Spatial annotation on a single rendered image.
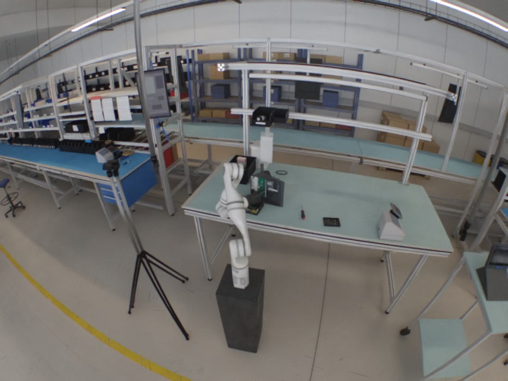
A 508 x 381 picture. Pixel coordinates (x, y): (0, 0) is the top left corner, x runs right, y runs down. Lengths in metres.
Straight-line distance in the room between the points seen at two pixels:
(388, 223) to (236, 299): 1.01
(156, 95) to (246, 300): 1.96
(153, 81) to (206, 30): 3.93
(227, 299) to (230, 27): 5.47
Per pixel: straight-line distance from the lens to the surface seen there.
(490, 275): 1.67
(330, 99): 5.12
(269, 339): 2.19
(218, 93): 5.63
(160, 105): 2.50
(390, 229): 1.62
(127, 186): 2.75
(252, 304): 1.40
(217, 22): 6.11
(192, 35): 6.39
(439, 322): 2.39
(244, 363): 2.11
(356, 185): 2.18
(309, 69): 1.65
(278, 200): 1.73
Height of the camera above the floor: 2.02
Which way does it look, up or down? 32 degrees down
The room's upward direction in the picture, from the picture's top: straight up
